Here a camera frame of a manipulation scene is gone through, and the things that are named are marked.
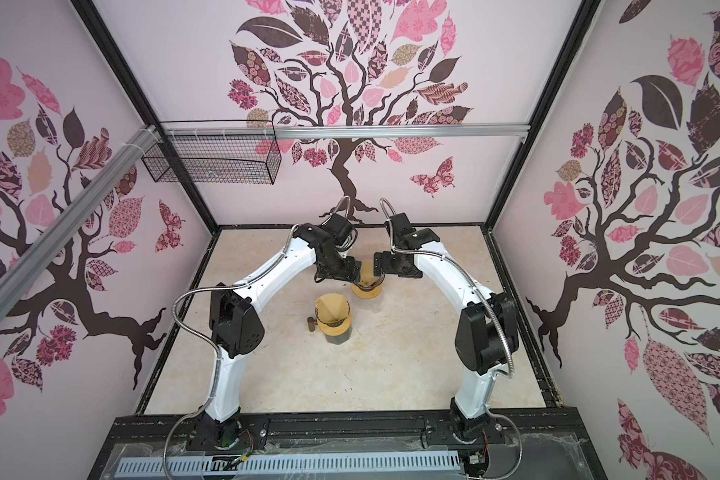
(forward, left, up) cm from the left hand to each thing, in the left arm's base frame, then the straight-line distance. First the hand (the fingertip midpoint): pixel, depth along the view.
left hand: (345, 279), depth 88 cm
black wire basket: (+36, +43, +20) cm, 60 cm away
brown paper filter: (-2, -7, +6) cm, 10 cm away
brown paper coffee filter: (-10, +4, +1) cm, 11 cm away
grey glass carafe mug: (-15, +2, -10) cm, 18 cm away
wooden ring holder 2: (-3, -7, -4) cm, 9 cm away
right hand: (+3, -14, +2) cm, 15 cm away
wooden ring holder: (-14, +2, -3) cm, 15 cm away
